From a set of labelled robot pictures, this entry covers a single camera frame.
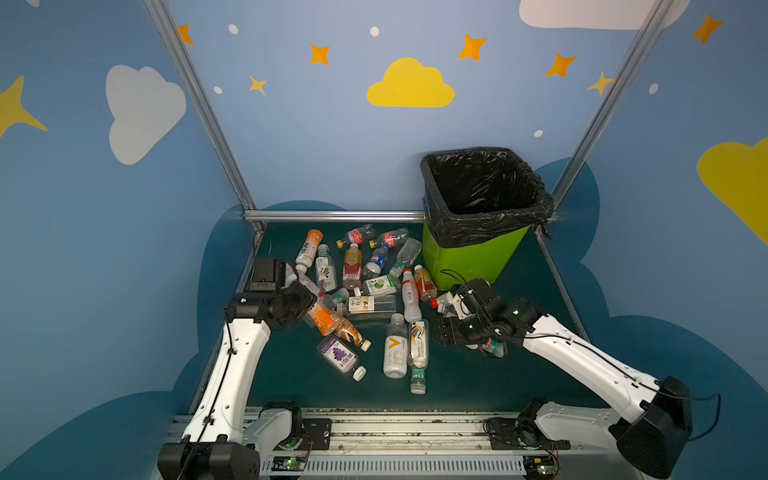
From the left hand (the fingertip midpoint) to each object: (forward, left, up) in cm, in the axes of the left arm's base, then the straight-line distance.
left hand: (316, 298), depth 77 cm
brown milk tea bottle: (-2, -7, -16) cm, 18 cm away
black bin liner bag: (+42, -50, +1) cm, 65 cm away
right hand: (-6, -34, -6) cm, 35 cm away
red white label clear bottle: (-6, -51, -17) cm, 54 cm away
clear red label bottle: (+36, -20, -15) cm, 43 cm away
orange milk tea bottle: (-5, -3, -1) cm, 5 cm away
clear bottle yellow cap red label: (+37, -7, -15) cm, 41 cm away
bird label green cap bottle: (-9, -28, -14) cm, 33 cm away
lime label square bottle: (+15, -17, -16) cm, 28 cm away
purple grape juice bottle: (-9, -6, -17) cm, 20 cm away
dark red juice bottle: (+21, -6, -14) cm, 26 cm away
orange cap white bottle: (+27, +12, -17) cm, 34 cm away
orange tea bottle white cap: (+14, -31, -16) cm, 38 cm away
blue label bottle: (+23, -13, -17) cm, 31 cm away
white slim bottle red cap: (+5, -27, -16) cm, 32 cm away
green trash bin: (+17, -39, -7) cm, 43 cm away
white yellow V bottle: (-12, -21, -15) cm, 28 cm away
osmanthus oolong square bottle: (+10, -18, -19) cm, 28 cm away
